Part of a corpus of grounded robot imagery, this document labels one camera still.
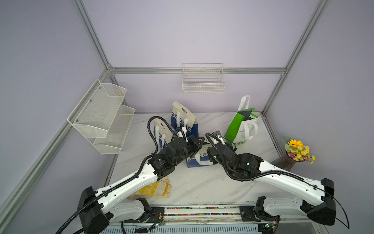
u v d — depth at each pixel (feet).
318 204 1.33
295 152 2.33
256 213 2.15
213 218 2.40
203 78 3.07
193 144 1.95
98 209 1.25
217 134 1.95
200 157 2.40
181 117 2.98
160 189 2.62
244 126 2.68
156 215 2.39
